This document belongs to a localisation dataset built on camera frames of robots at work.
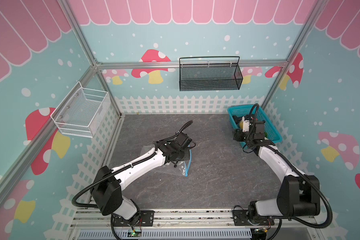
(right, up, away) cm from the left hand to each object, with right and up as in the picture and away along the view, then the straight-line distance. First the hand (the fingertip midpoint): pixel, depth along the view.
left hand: (184, 157), depth 82 cm
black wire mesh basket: (+16, +51, +12) cm, 54 cm away
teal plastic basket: (+55, +27, +30) cm, 69 cm away
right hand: (+32, +15, +7) cm, 36 cm away
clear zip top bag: (-4, -6, -1) cm, 7 cm away
